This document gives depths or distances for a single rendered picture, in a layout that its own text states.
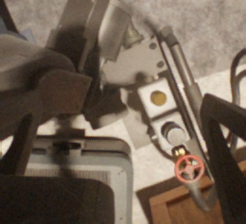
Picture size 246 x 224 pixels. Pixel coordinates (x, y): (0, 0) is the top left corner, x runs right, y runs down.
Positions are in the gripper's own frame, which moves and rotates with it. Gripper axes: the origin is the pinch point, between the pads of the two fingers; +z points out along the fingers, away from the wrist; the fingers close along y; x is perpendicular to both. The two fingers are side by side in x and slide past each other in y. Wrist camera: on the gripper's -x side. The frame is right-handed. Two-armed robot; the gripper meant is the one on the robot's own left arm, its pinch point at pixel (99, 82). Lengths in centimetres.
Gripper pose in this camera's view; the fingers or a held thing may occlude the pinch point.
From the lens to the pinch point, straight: 42.1
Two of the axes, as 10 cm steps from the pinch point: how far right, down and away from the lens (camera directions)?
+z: 0.2, -1.1, 9.9
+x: -9.2, 3.9, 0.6
